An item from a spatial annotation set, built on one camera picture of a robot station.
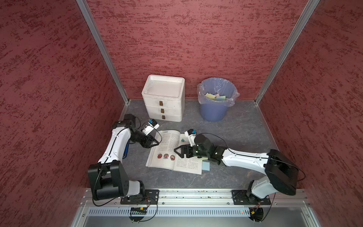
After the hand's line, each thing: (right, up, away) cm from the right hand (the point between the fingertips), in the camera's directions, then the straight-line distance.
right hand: (179, 152), depth 79 cm
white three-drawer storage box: (-10, +33, +11) cm, 36 cm away
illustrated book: (-10, -4, +6) cm, 12 cm away
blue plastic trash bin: (+24, +23, +21) cm, 39 cm away
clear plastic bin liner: (+31, +42, +21) cm, 56 cm away
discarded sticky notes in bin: (+27, +35, +26) cm, 51 cm away
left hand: (-15, +5, +1) cm, 16 cm away
